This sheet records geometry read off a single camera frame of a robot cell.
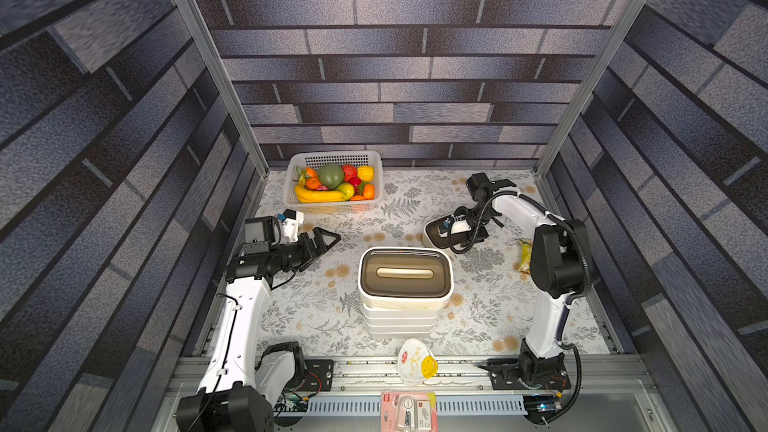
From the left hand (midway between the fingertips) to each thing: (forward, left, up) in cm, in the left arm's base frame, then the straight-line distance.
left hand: (330, 243), depth 75 cm
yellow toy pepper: (+39, -6, -14) cm, 42 cm away
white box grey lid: (-17, -18, -9) cm, 27 cm away
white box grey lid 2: (-17, -18, -3) cm, 25 cm away
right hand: (+15, -40, -15) cm, 45 cm away
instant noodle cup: (-25, -22, -12) cm, 35 cm away
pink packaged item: (-34, -20, -18) cm, 43 cm away
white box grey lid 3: (-18, -18, +1) cm, 25 cm away
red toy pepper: (+39, 0, -13) cm, 41 cm away
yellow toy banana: (+24, +11, -10) cm, 28 cm away
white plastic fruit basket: (+33, +3, -13) cm, 36 cm away
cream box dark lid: (+13, -30, -14) cm, 35 cm away
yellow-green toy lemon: (+29, 0, -12) cm, 32 cm away
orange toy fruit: (+31, -8, -15) cm, 35 cm away
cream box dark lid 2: (-13, -18, +8) cm, 24 cm away
